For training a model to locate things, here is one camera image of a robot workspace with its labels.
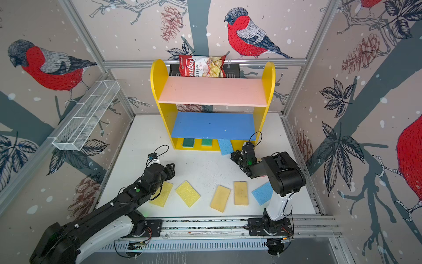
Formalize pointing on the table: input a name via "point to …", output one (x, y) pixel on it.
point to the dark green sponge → (188, 142)
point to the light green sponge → (207, 142)
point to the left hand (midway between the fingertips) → (173, 162)
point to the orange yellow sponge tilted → (220, 197)
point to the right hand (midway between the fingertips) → (230, 152)
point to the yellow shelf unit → (204, 113)
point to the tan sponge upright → (240, 193)
